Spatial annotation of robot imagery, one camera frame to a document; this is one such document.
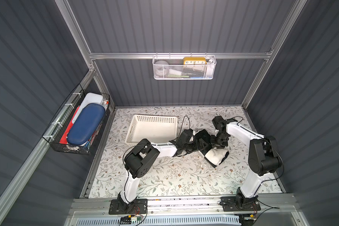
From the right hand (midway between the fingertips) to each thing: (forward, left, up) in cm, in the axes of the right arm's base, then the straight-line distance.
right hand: (217, 146), depth 91 cm
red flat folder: (-11, +79, +27) cm, 84 cm away
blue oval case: (-4, +71, +29) cm, 77 cm away
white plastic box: (+14, +76, +30) cm, 83 cm away
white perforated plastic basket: (+17, +42, -4) cm, 46 cm away
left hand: (-4, +8, +2) cm, 9 cm away
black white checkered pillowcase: (-9, +5, +4) cm, 11 cm away
